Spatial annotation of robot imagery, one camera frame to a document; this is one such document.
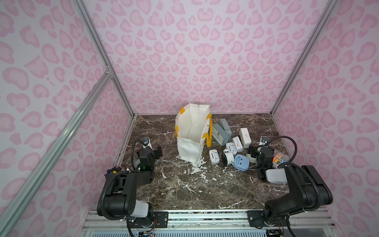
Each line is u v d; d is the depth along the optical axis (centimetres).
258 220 73
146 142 78
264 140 79
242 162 89
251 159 90
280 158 93
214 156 93
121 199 44
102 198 40
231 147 97
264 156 70
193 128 110
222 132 98
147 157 70
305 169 50
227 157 88
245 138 98
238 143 95
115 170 77
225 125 101
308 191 44
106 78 87
